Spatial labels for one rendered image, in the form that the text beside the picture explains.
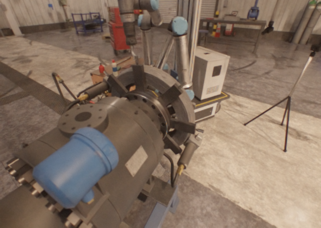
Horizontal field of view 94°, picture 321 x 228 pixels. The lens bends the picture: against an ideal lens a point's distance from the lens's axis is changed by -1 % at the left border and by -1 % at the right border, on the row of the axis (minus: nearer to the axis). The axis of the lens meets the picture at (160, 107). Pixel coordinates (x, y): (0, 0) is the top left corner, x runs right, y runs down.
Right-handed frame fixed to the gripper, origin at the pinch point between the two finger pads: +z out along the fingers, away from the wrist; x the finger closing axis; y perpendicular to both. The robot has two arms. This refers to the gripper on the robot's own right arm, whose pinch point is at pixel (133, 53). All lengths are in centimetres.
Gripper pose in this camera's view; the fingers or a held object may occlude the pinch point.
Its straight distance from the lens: 120.4
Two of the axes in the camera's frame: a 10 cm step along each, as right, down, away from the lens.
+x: 9.6, -2.1, 2.1
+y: 2.9, 5.0, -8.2
